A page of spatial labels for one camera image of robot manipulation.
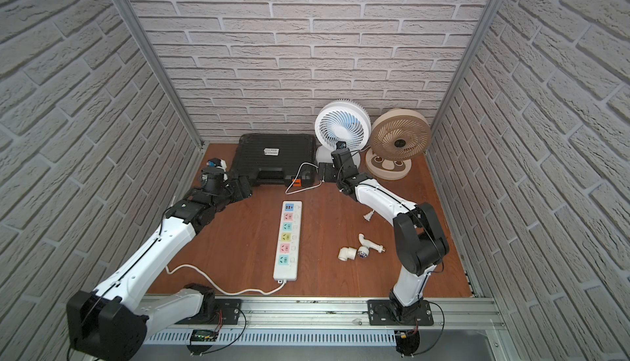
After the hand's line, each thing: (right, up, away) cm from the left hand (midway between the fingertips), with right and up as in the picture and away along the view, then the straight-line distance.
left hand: (234, 179), depth 81 cm
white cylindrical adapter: (+39, -26, +2) cm, 47 cm away
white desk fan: (+37, +20, +6) cm, 43 cm away
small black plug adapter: (-1, +6, -11) cm, 12 cm away
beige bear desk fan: (+59, +16, +8) cm, 61 cm away
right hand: (+34, +4, +11) cm, 36 cm away
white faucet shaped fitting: (+46, -24, +5) cm, 52 cm away
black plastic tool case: (+8, +8, +25) cm, 27 cm away
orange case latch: (+20, -2, +18) cm, 27 cm away
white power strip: (+18, -27, +1) cm, 32 cm away
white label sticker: (+7, +11, +25) cm, 29 cm away
